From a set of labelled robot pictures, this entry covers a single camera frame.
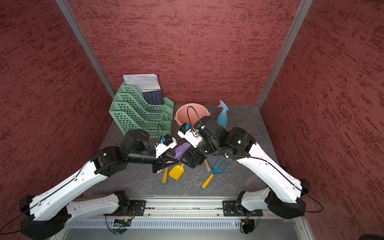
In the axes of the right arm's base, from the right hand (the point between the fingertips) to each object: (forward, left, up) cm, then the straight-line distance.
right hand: (189, 157), depth 59 cm
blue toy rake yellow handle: (+6, -14, -32) cm, 35 cm away
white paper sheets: (+58, +33, -5) cm, 67 cm away
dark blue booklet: (+57, +28, -18) cm, 66 cm away
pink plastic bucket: (+36, 0, -14) cm, 39 cm away
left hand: (-1, +6, -3) cm, 7 cm away
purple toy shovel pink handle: (+2, +4, +3) cm, 5 cm away
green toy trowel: (+1, +15, -28) cm, 32 cm away
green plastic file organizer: (+37, +39, -11) cm, 55 cm away
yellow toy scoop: (+5, +9, -31) cm, 32 cm away
